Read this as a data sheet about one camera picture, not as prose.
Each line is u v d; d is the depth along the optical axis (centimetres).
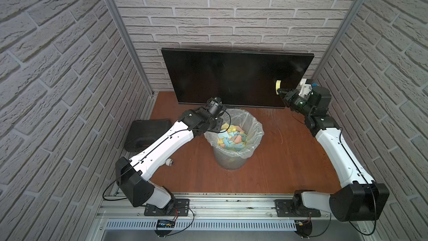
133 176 39
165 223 71
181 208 75
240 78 98
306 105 62
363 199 39
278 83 74
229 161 75
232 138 83
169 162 84
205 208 76
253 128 74
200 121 50
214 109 57
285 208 73
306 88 67
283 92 74
